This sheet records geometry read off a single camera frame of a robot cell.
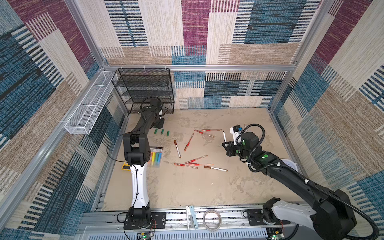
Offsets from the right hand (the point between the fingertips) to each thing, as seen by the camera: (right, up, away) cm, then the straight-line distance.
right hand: (225, 146), depth 82 cm
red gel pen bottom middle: (-14, -13, +10) cm, 22 cm away
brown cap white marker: (-28, -4, +17) cm, 33 cm away
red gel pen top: (-7, +8, +26) cm, 28 cm away
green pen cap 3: (-44, +8, +27) cm, 52 cm away
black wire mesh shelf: (-58, +39, +23) cm, 74 cm away
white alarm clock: (+40, -11, +7) cm, 42 cm away
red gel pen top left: (-7, +4, +24) cm, 25 cm away
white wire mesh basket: (-85, +16, +12) cm, 87 cm away
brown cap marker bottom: (-4, -14, +7) cm, 16 cm away
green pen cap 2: (-39, +6, +26) cm, 48 cm away
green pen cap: (-35, +6, +26) cm, 44 cm away
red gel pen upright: (-20, -1, +20) cm, 28 cm away
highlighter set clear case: (-40, -9, +12) cm, 43 cm away
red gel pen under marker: (-18, -11, +12) cm, 24 cm away
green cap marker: (0, +5, -1) cm, 5 cm away
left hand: (-42, +12, +22) cm, 49 cm away
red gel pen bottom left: (-23, -13, +10) cm, 28 cm away
